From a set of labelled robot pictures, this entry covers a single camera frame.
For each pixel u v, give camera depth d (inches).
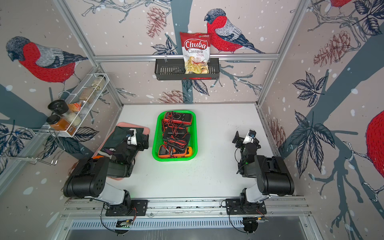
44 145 26.0
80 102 28.5
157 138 35.7
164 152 34.2
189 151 35.1
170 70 42.0
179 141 33.1
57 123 23.6
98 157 35.5
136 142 31.6
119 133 39.8
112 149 37.3
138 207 28.8
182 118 38.4
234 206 28.7
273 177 17.8
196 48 32.3
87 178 17.6
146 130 41.1
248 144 28.8
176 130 34.9
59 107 24.4
